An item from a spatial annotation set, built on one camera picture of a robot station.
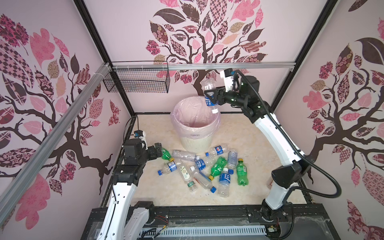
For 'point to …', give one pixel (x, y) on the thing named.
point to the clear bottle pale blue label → (232, 158)
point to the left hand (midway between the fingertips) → (153, 148)
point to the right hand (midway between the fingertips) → (212, 87)
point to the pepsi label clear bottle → (217, 150)
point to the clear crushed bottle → (185, 155)
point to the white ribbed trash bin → (196, 146)
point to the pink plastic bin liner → (191, 118)
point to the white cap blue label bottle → (224, 183)
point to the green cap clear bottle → (187, 175)
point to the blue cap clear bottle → (203, 181)
